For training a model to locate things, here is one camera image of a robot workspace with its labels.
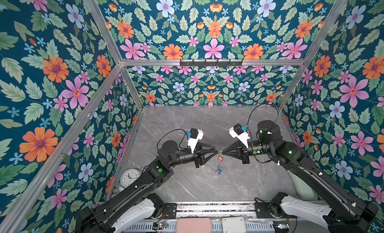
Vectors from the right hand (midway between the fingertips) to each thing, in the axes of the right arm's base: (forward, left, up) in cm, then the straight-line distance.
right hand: (224, 151), depth 60 cm
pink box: (-22, +13, -32) cm, 41 cm away
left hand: (-1, +3, +2) cm, 4 cm away
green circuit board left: (-22, +28, -31) cm, 48 cm away
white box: (-22, -6, -31) cm, 38 cm away
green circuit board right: (-23, -29, -33) cm, 49 cm away
